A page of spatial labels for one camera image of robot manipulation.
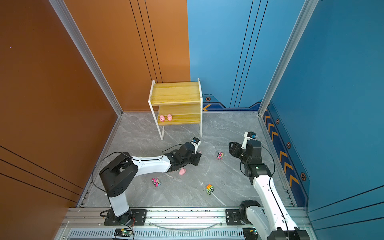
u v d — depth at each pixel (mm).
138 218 736
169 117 928
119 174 490
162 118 933
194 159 790
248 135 719
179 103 800
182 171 863
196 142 796
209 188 808
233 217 725
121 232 709
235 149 708
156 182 827
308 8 698
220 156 933
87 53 854
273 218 415
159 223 725
